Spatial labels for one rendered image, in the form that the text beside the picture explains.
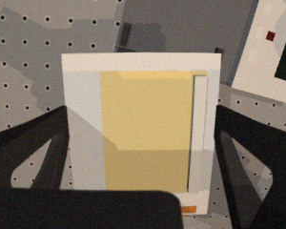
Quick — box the white cassette with copper tabs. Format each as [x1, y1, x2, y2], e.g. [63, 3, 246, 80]
[62, 52, 221, 217]

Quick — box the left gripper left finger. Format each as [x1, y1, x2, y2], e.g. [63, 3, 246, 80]
[0, 106, 70, 189]

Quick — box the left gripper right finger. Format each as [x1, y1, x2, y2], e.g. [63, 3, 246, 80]
[214, 105, 286, 229]

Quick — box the white bar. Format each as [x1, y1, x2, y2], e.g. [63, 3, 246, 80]
[187, 75, 207, 194]

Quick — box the large grey flat plate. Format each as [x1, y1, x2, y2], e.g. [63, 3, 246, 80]
[0, 0, 286, 229]

